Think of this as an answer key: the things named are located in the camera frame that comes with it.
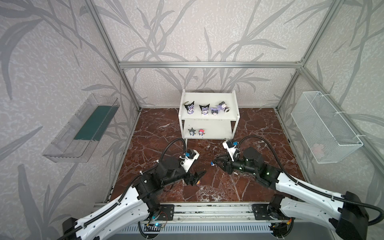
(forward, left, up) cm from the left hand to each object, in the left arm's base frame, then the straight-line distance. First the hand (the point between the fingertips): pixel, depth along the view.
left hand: (202, 163), depth 69 cm
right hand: (+5, -6, -1) cm, 8 cm away
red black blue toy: (+1, -5, -3) cm, 6 cm away
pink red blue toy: (+19, +1, -2) cm, 19 cm away
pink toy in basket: (+8, -57, +1) cm, 57 cm away
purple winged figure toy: (+19, -5, +15) cm, 25 cm away
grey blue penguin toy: (+19, +6, -2) cm, 20 cm away
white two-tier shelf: (+20, -3, +12) cm, 23 cm away
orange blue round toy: (-3, +2, -19) cm, 20 cm away
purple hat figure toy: (+24, -10, +14) cm, 30 cm away
